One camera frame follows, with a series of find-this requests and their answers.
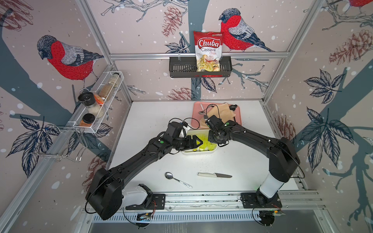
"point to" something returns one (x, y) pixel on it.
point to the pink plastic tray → (200, 108)
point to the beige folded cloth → (223, 111)
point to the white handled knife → (215, 174)
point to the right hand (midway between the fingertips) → (211, 138)
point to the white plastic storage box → (207, 147)
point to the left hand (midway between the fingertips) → (200, 142)
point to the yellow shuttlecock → (205, 139)
